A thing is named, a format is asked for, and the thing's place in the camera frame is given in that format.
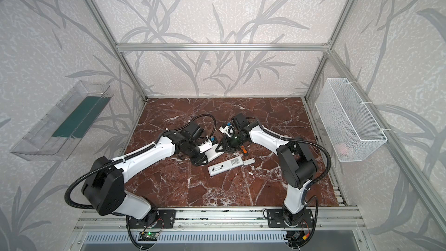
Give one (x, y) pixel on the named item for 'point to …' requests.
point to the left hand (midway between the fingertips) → (207, 152)
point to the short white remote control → (212, 154)
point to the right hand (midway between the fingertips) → (219, 145)
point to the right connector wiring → (306, 236)
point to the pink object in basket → (343, 149)
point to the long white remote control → (225, 166)
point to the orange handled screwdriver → (244, 150)
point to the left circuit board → (148, 236)
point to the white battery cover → (249, 161)
